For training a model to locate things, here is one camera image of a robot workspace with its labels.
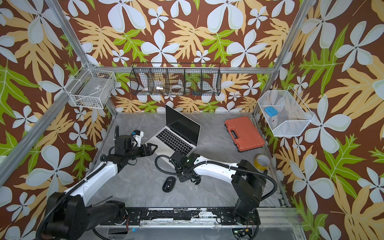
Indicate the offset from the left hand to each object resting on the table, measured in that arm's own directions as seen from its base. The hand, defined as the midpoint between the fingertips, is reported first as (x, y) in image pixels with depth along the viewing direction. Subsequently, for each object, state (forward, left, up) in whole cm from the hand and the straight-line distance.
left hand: (153, 142), depth 86 cm
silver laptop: (+17, -15, -15) cm, 27 cm away
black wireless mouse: (-20, -10, -12) cm, 25 cm away
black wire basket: (+39, -10, +16) cm, 44 cm away
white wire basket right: (+6, -76, +16) cm, 78 cm away
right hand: (-15, -18, -10) cm, 25 cm away
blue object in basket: (+15, -69, +11) cm, 71 cm away
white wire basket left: (+24, +36, +19) cm, 47 cm away
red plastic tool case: (+12, -58, -9) cm, 60 cm away
